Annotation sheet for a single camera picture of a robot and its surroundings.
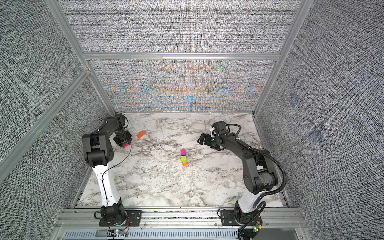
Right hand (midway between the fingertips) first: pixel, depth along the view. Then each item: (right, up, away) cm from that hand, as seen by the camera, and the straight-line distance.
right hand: (204, 142), depth 94 cm
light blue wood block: (-12, -12, -2) cm, 17 cm away
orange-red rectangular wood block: (-44, +4, +12) cm, 46 cm away
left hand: (-51, -2, +9) cm, 52 cm away
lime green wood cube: (-12, -9, -6) cm, 16 cm away
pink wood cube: (-51, -2, +4) cm, 51 cm away
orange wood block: (-12, -13, -2) cm, 18 cm away
